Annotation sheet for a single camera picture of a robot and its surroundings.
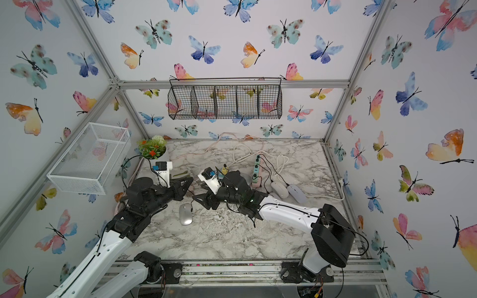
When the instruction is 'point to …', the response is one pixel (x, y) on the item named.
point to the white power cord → (286, 162)
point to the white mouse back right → (280, 189)
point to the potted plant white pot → (153, 148)
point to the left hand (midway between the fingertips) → (193, 178)
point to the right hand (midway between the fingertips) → (198, 190)
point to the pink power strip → (256, 171)
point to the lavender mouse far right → (300, 197)
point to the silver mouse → (185, 210)
